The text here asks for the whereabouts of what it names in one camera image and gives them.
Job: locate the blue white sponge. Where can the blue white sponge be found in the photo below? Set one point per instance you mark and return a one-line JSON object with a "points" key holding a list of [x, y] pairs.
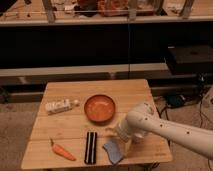
{"points": [[113, 152]]}

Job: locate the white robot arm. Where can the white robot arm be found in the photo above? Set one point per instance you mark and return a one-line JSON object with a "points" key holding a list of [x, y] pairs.
{"points": [[141, 118]]}

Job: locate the black striped rectangular block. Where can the black striped rectangular block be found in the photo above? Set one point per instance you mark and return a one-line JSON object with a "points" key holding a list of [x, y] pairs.
{"points": [[91, 145]]}

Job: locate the white cup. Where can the white cup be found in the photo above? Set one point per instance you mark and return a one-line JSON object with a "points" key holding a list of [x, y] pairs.
{"points": [[137, 138]]}

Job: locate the wooden workbench shelf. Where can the wooden workbench shelf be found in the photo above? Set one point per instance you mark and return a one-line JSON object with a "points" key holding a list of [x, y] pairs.
{"points": [[102, 12]]}

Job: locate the orange ceramic bowl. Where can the orange ceramic bowl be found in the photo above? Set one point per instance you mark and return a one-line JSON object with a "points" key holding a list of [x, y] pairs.
{"points": [[99, 108]]}

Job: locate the orange toy carrot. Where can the orange toy carrot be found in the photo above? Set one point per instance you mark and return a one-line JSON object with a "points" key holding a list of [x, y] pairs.
{"points": [[59, 150]]}

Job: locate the black box on floor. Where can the black box on floor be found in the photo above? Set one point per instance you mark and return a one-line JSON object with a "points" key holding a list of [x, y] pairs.
{"points": [[190, 59]]}

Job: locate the white plastic bottle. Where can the white plastic bottle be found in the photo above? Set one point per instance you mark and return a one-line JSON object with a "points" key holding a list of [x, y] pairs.
{"points": [[61, 106]]}

